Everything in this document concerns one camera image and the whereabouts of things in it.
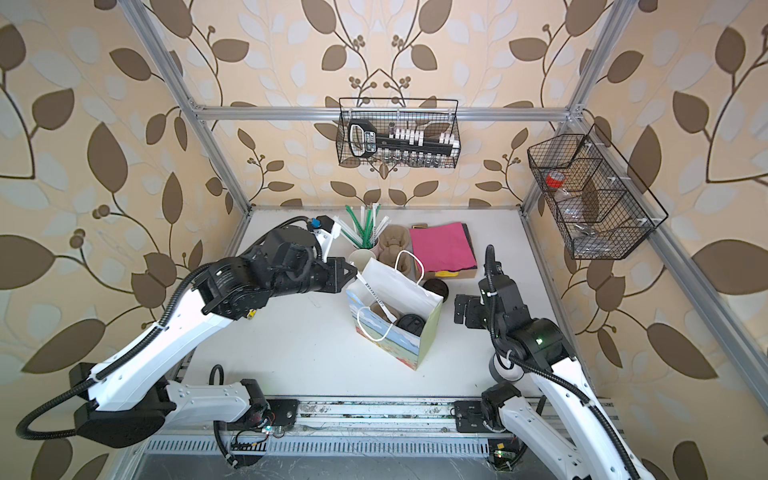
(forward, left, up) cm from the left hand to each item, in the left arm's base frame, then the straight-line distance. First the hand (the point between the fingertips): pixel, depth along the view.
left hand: (361, 270), depth 61 cm
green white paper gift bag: (+4, -10, -17) cm, 20 cm away
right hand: (0, -27, -14) cm, 30 cm away
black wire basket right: (+21, -58, 0) cm, 62 cm away
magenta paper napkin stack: (+28, -23, -28) cm, 46 cm away
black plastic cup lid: (-2, -12, -22) cm, 25 cm away
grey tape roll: (-11, -36, -30) cm, 48 cm away
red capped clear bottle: (+37, -54, -6) cm, 65 cm away
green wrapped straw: (+28, +3, -21) cm, 36 cm away
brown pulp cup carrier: (+35, -5, -32) cm, 48 cm away
